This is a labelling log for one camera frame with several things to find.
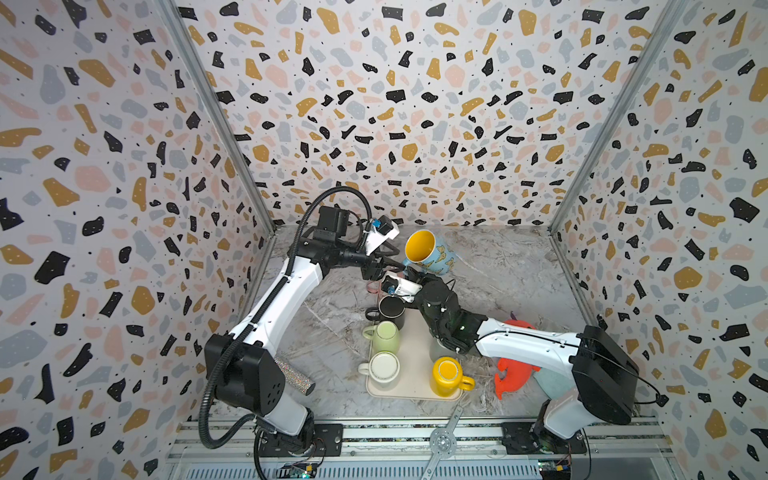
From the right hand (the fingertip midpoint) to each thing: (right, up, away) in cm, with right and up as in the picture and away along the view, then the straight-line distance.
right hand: (411, 260), depth 77 cm
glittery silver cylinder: (-30, -32, +3) cm, 44 cm away
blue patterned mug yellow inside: (+3, +2, -4) cm, 5 cm away
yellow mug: (+9, -29, -2) cm, 31 cm away
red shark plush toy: (+29, -30, +3) cm, 42 cm away
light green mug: (-7, -21, +5) cm, 23 cm away
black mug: (-6, -14, +11) cm, 19 cm away
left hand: (-3, +1, -4) cm, 5 cm away
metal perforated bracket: (+8, -45, -3) cm, 46 cm away
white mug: (-7, -28, +2) cm, 29 cm away
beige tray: (+1, -34, +9) cm, 36 cm away
